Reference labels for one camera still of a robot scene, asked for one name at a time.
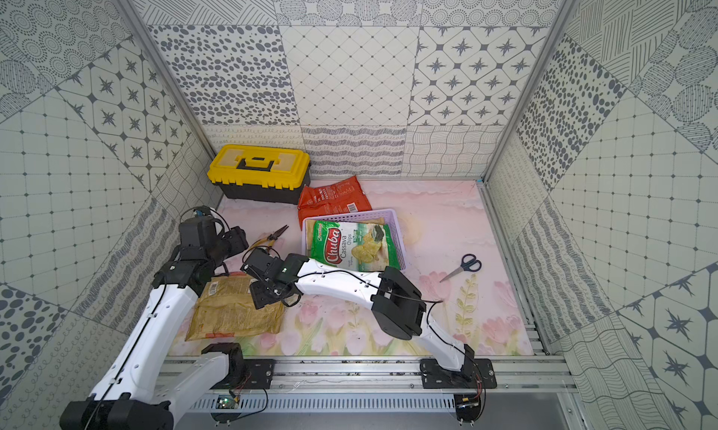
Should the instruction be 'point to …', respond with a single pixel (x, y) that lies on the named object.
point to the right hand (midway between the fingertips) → (267, 296)
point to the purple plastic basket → (389, 215)
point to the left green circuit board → (225, 402)
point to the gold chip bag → (224, 305)
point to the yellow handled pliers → (271, 237)
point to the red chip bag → (341, 197)
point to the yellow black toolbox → (261, 173)
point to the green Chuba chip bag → (354, 246)
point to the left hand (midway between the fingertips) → (229, 231)
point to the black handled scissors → (468, 262)
